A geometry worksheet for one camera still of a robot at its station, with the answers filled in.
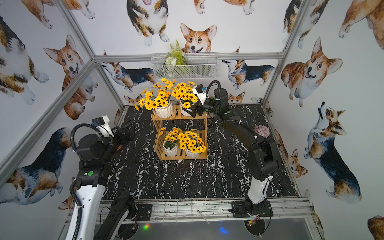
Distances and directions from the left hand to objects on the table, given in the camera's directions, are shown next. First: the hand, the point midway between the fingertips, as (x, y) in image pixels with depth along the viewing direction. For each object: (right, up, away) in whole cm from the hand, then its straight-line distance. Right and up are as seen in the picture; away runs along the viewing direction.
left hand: (128, 122), depth 68 cm
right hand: (+24, +10, +8) cm, 27 cm away
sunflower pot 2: (+29, -12, +11) cm, 33 cm away
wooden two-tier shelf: (+31, -3, +42) cm, 53 cm away
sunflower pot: (+15, -14, +19) cm, 28 cm away
